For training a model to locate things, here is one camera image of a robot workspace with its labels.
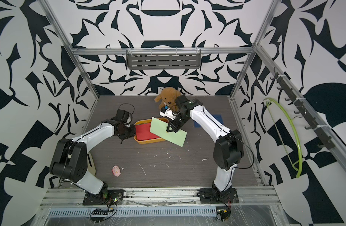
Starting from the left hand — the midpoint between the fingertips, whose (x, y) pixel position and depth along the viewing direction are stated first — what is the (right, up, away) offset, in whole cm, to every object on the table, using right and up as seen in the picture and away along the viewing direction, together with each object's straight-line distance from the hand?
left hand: (135, 131), depth 93 cm
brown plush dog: (+21, +24, +6) cm, 32 cm away
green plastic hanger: (+75, -7, -35) cm, 83 cm away
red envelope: (+4, -1, +3) cm, 5 cm away
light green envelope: (+16, +4, -12) cm, 20 cm away
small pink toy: (-8, -21, -12) cm, 25 cm away
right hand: (+22, +4, -11) cm, 25 cm away
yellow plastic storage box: (+10, -6, -1) cm, 11 cm away
